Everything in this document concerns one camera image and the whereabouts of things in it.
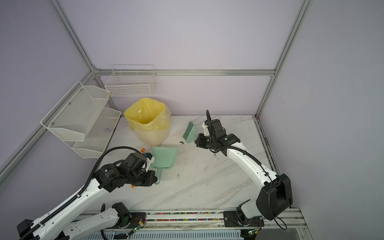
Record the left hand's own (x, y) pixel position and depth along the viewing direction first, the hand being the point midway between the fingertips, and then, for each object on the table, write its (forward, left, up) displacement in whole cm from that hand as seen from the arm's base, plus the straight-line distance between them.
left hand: (155, 181), depth 70 cm
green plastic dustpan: (+11, -4, +3) cm, 12 cm away
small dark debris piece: (+34, -9, -16) cm, 39 cm away
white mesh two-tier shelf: (+32, +46, +9) cm, 57 cm away
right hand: (+20, -18, +6) cm, 28 cm away
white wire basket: (+61, +27, +15) cm, 68 cm away
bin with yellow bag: (+31, +6, +10) cm, 33 cm away
